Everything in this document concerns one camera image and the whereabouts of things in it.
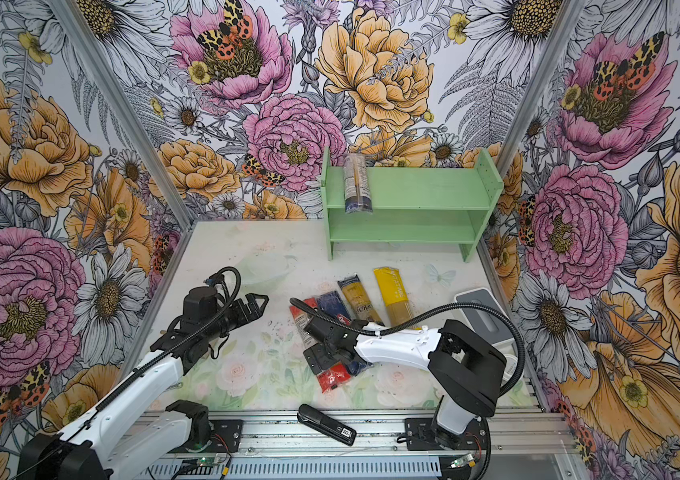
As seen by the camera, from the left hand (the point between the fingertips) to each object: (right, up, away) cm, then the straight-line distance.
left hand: (257, 312), depth 84 cm
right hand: (+20, -13, 0) cm, 24 cm away
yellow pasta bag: (+40, +2, +14) cm, 42 cm away
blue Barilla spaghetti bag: (+20, 0, +10) cm, 22 cm away
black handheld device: (+18, -24, -11) cm, 32 cm away
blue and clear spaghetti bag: (+28, +1, +13) cm, 31 cm away
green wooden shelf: (+44, +30, +5) cm, 53 cm away
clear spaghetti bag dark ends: (+28, +36, +6) cm, 46 cm away
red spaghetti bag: (+21, -17, -3) cm, 27 cm away
